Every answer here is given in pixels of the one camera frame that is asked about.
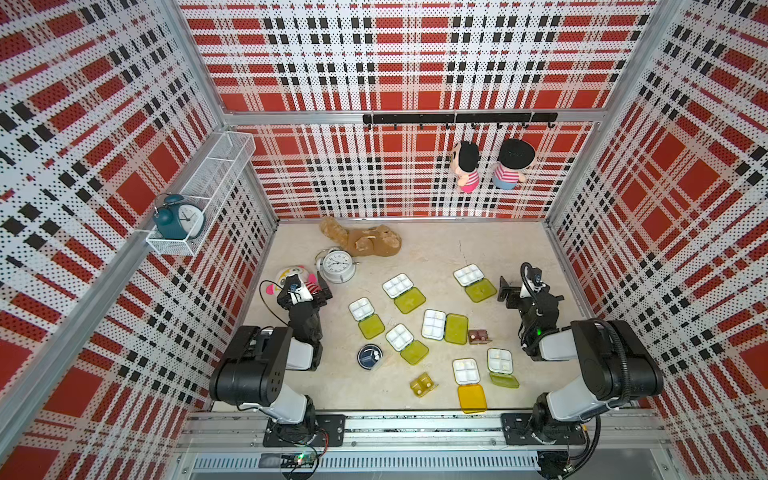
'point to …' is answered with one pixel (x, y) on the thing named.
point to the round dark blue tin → (369, 357)
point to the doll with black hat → (513, 155)
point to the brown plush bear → (378, 241)
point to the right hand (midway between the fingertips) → (519, 276)
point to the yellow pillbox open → (467, 375)
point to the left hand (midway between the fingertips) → (309, 276)
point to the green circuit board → (304, 460)
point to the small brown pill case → (478, 337)
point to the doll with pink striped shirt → (464, 159)
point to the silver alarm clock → (335, 265)
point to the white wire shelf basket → (205, 194)
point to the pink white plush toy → (309, 278)
